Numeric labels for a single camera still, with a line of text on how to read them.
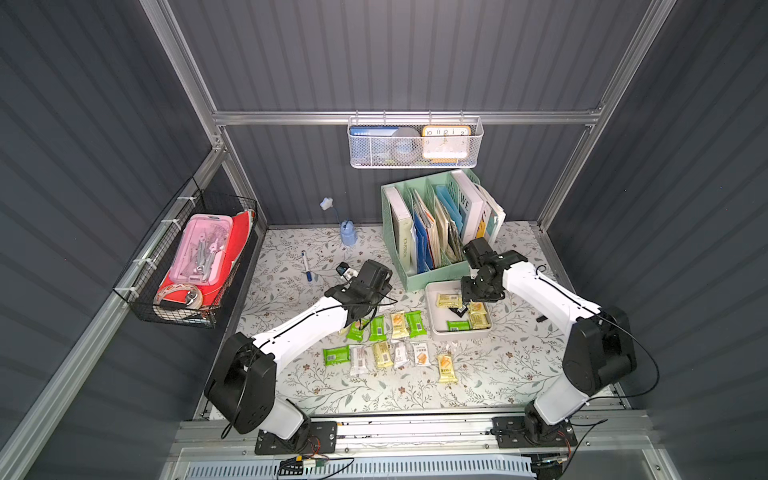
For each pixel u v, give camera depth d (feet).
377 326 3.04
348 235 3.65
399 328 2.99
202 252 2.37
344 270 2.53
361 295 2.11
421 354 2.84
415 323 3.02
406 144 2.96
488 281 2.09
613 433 2.47
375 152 2.91
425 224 2.91
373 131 2.82
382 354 2.84
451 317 3.13
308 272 3.48
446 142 2.91
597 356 1.48
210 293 2.27
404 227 2.87
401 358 2.78
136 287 1.96
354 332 2.99
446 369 2.72
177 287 2.21
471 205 3.02
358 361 2.78
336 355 2.83
